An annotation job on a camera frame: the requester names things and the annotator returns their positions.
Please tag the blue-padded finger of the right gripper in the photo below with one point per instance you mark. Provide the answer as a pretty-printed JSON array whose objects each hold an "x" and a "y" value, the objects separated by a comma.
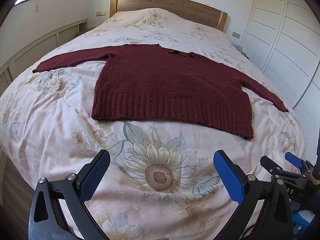
[{"x": 297, "y": 161}]

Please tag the floral sunflower bed duvet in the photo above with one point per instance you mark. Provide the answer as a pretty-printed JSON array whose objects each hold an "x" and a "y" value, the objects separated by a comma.
[{"x": 161, "y": 182}]

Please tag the right wall switch plate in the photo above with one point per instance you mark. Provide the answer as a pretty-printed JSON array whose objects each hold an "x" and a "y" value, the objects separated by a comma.
[{"x": 237, "y": 35}]

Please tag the white louvered wardrobe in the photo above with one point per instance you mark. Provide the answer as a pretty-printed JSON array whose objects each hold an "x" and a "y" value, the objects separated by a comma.
[{"x": 282, "y": 40}]

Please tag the wooden bed headboard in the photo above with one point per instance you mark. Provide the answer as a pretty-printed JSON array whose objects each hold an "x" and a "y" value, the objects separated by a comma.
[{"x": 187, "y": 9}]

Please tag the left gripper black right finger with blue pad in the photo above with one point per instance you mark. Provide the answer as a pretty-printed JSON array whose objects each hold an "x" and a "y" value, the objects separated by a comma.
[{"x": 263, "y": 210}]

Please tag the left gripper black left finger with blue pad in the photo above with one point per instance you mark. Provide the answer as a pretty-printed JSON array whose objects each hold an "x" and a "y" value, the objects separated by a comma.
[{"x": 46, "y": 218}]

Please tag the white low wall cabinet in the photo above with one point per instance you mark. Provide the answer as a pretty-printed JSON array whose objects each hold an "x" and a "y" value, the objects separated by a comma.
[{"x": 32, "y": 52}]

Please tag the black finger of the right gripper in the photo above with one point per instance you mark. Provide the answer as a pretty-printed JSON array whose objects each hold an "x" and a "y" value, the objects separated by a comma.
[{"x": 274, "y": 169}]

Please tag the wall switch plate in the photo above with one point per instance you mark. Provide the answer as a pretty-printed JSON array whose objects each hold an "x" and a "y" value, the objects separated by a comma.
[
  {"x": 100, "y": 13},
  {"x": 237, "y": 35}
]

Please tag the dark red knitted sweater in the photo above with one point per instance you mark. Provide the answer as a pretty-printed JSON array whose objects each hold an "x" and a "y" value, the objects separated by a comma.
[{"x": 147, "y": 81}]

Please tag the left wall switch plate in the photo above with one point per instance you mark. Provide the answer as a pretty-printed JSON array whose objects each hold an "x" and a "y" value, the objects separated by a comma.
[{"x": 100, "y": 13}]

